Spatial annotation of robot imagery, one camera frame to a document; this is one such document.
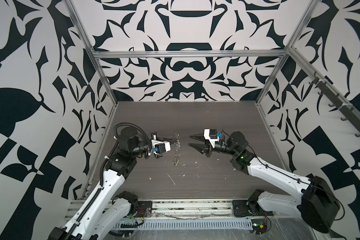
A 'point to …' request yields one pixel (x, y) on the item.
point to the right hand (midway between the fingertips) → (192, 140)
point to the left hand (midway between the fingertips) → (175, 133)
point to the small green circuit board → (259, 226)
